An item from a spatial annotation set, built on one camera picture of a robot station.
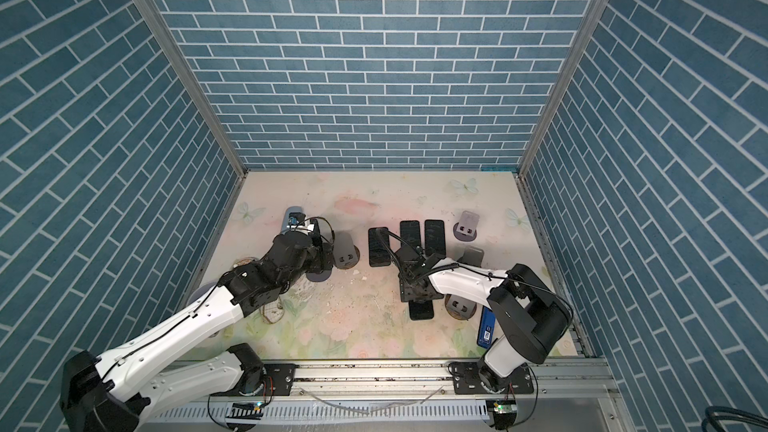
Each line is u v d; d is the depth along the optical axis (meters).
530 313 0.45
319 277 0.91
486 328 0.79
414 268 0.69
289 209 1.08
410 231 1.07
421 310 0.85
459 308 0.81
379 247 0.99
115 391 0.39
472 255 0.89
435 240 1.00
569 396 0.73
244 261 0.94
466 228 0.99
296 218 0.67
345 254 0.90
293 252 0.56
